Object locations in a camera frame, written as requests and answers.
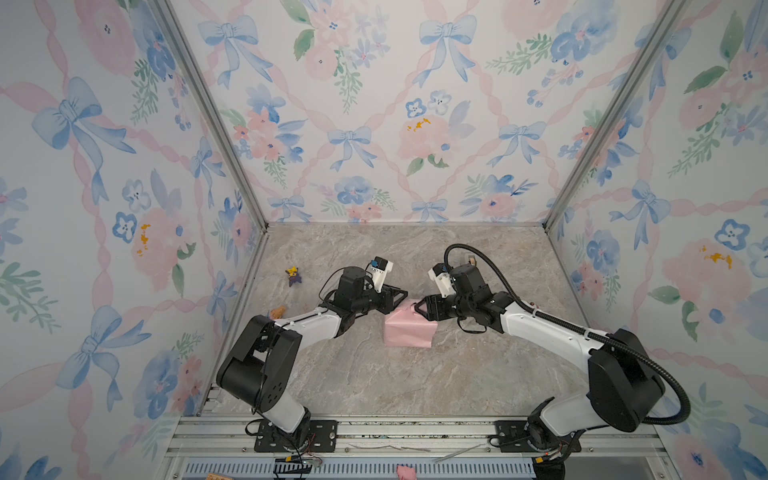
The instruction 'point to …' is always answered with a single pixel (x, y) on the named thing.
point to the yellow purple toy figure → (293, 275)
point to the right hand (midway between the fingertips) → (422, 304)
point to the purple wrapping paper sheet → (406, 328)
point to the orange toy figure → (278, 313)
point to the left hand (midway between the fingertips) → (405, 291)
